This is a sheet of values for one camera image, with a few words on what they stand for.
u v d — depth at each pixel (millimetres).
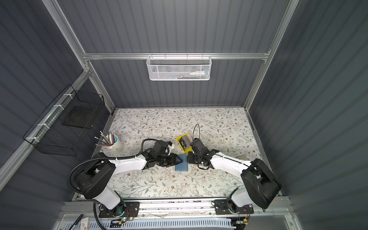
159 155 726
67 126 738
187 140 963
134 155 598
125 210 721
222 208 726
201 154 671
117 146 886
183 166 868
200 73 905
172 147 843
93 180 450
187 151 922
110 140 912
